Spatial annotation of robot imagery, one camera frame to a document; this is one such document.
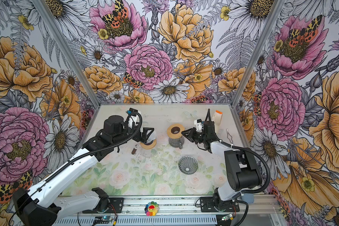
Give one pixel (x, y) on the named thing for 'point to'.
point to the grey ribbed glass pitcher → (176, 142)
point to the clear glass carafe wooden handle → (148, 153)
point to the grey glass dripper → (188, 165)
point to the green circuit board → (102, 219)
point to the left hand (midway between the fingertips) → (146, 130)
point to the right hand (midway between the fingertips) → (182, 136)
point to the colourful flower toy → (151, 208)
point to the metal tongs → (227, 130)
